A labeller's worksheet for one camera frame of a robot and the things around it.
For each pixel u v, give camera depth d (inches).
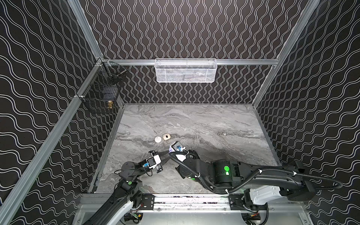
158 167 23.4
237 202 29.5
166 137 38.5
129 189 22.6
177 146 19.1
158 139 38.4
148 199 29.7
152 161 20.9
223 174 16.1
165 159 24.1
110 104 32.8
